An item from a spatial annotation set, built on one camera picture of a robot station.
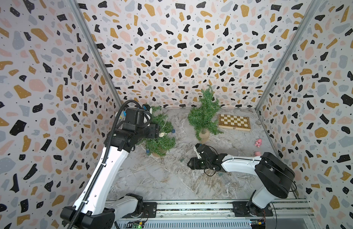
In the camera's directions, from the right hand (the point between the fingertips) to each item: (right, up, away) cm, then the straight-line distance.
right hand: (190, 165), depth 87 cm
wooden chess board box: (+34, +26, +23) cm, 49 cm away
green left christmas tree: (-14, +15, -4) cm, 21 cm away
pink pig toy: (+48, +12, +13) cm, 51 cm away
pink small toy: (+45, +5, +7) cm, 46 cm away
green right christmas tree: (+8, +30, -4) cm, 31 cm away
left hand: (-18, +24, -16) cm, 34 cm away
